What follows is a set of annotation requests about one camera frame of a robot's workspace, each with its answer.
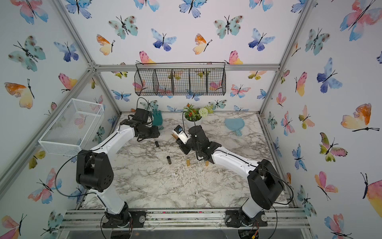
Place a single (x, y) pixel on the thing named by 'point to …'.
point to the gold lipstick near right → (207, 163)
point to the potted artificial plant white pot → (191, 113)
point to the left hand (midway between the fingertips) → (158, 132)
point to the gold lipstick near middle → (188, 162)
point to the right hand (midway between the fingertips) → (179, 138)
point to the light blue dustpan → (236, 124)
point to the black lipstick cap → (156, 144)
